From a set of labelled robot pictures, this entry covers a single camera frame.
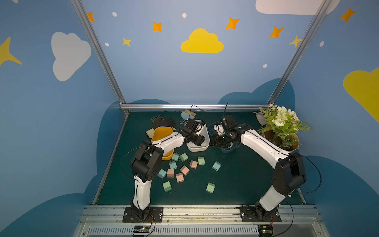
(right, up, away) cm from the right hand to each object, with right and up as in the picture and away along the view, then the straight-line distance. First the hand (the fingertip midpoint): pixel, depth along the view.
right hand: (213, 143), depth 87 cm
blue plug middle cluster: (-25, -14, +4) cm, 29 cm away
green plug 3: (-7, -12, +6) cm, 15 cm away
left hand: (-7, +4, +9) cm, 13 cm away
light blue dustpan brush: (-17, +20, +33) cm, 42 cm away
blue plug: (+3, -15, +4) cm, 16 cm away
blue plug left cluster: (-31, -19, -1) cm, 36 cm away
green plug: (-3, -25, -5) cm, 25 cm away
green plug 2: (-27, -25, -5) cm, 37 cm away
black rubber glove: (-39, +14, +27) cm, 49 cm away
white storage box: (-12, -4, +6) cm, 14 cm away
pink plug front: (-20, -21, 0) cm, 29 cm away
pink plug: (-26, -18, 0) cm, 32 cm away
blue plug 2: (-24, -10, +7) cm, 26 cm away
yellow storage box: (-36, +6, +17) cm, 40 cm away
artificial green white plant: (+33, +11, -12) cm, 37 cm away
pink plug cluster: (-17, -17, +1) cm, 24 cm away
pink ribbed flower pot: (+43, +1, -3) cm, 43 cm away
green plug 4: (-18, -10, +6) cm, 22 cm away
